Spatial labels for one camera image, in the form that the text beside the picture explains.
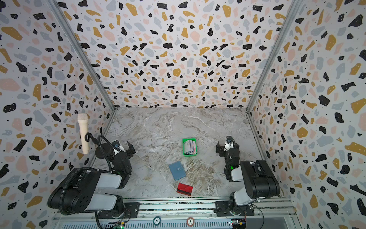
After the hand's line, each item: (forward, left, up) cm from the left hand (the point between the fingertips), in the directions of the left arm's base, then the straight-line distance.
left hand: (123, 145), depth 86 cm
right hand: (+3, -66, -2) cm, 66 cm away
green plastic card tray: (+10, -37, -10) cm, 40 cm away
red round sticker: (-38, -40, -11) cm, 56 cm away
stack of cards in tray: (+2, -40, -8) cm, 41 cm away
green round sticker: (-37, -23, -11) cm, 45 cm away
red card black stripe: (-23, -37, -12) cm, 45 cm away
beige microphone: (+4, +15, +20) cm, 25 cm away
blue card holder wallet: (-12, -33, -10) cm, 36 cm away
